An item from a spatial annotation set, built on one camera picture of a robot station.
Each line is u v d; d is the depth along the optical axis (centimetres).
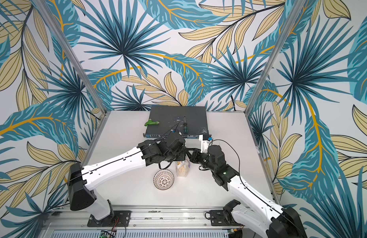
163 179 85
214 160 59
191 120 109
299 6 68
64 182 83
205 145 70
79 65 90
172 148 55
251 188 50
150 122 106
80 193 39
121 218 73
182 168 80
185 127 103
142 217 75
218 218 73
